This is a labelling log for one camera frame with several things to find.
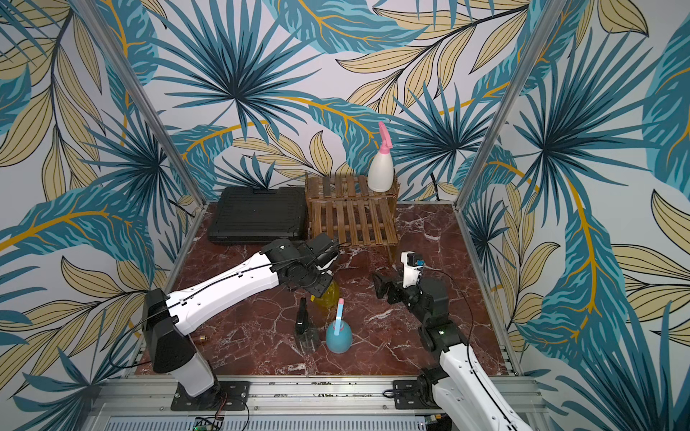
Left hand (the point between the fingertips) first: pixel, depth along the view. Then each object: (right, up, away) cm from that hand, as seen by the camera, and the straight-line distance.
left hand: (318, 287), depth 76 cm
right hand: (+15, +3, +1) cm, 16 cm away
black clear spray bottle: (-3, -15, +1) cm, 15 cm away
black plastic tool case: (-28, +22, +31) cm, 47 cm away
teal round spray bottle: (+6, -11, -7) cm, 14 cm away
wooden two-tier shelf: (+7, +24, +22) cm, 33 cm away
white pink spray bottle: (+18, +33, +7) cm, 38 cm away
